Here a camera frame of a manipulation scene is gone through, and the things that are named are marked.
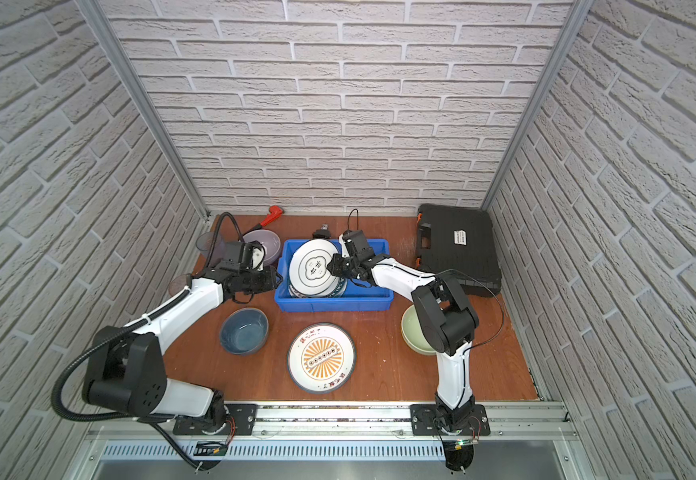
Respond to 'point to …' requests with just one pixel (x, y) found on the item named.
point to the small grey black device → (322, 233)
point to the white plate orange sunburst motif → (321, 358)
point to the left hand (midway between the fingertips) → (280, 274)
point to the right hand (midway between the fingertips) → (328, 264)
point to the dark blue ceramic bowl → (243, 331)
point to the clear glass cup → (179, 283)
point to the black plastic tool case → (458, 239)
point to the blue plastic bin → (359, 296)
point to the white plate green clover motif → (308, 266)
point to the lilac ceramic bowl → (269, 240)
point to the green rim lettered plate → (338, 290)
